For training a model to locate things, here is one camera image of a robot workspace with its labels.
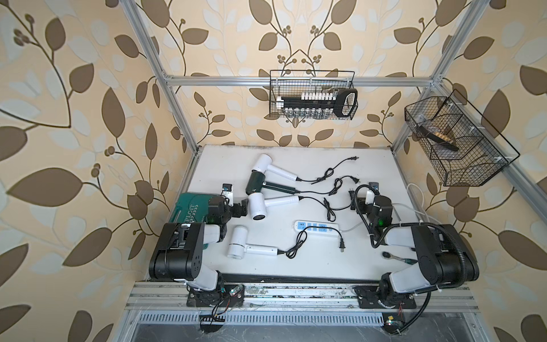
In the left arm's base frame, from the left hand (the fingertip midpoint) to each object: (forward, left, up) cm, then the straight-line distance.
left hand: (233, 196), depth 94 cm
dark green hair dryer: (+9, -9, -2) cm, 12 cm away
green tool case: (-5, +18, -1) cm, 19 cm away
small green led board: (-37, -5, -4) cm, 37 cm away
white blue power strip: (-12, -33, -3) cm, 36 cm away
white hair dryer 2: (-22, -5, -2) cm, 23 cm away
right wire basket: (+2, -85, +30) cm, 90 cm away
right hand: (+1, -59, +1) cm, 59 cm away
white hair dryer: (+20, -12, -1) cm, 23 cm away
